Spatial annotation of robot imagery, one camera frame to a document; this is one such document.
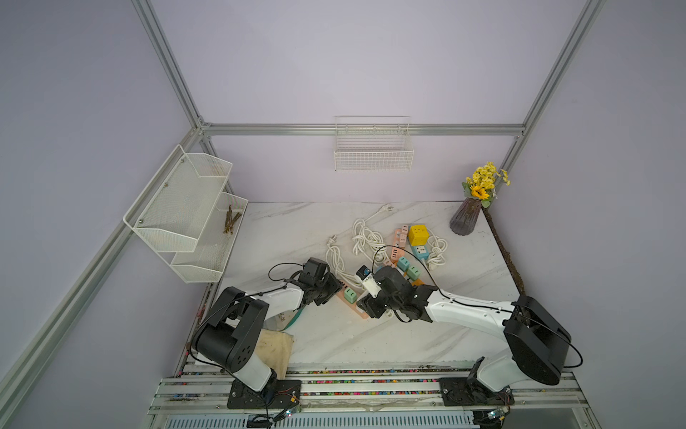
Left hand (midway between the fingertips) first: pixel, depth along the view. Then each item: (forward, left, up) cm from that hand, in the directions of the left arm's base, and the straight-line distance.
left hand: (339, 289), depth 93 cm
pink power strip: (+18, -23, +3) cm, 29 cm away
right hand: (-6, -9, +4) cm, 12 cm away
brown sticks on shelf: (+22, +41, +13) cm, 48 cm away
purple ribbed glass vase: (+28, -50, +5) cm, 57 cm away
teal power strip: (+16, -32, +1) cm, 35 cm away
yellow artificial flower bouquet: (+27, -50, +25) cm, 62 cm away
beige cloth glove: (-20, +20, -2) cm, 28 cm away
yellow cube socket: (+20, -30, +6) cm, 37 cm away
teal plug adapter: (+7, -23, +6) cm, 25 cm away
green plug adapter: (-5, -4, +5) cm, 8 cm away
